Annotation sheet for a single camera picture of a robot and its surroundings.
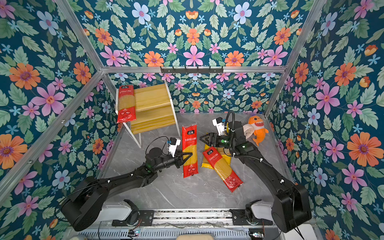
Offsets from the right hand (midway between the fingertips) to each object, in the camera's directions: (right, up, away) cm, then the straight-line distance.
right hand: (203, 137), depth 74 cm
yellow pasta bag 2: (+14, -16, +17) cm, 27 cm away
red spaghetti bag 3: (+16, -25, +10) cm, 32 cm away
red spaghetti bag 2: (-7, -3, 0) cm, 7 cm away
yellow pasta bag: (+2, -17, +16) cm, 24 cm away
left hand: (-6, -7, 0) cm, 9 cm away
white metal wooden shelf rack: (-46, +20, +4) cm, 50 cm away
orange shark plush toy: (+39, +7, +29) cm, 49 cm away
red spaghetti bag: (-37, +13, -2) cm, 40 cm away
